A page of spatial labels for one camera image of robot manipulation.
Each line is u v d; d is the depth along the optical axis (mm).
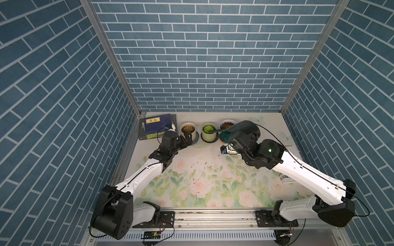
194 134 997
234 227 734
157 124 1048
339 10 720
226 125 1003
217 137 937
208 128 990
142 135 1016
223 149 627
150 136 987
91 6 697
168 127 750
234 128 808
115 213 399
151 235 721
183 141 749
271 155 441
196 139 1039
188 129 999
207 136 985
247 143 492
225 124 1016
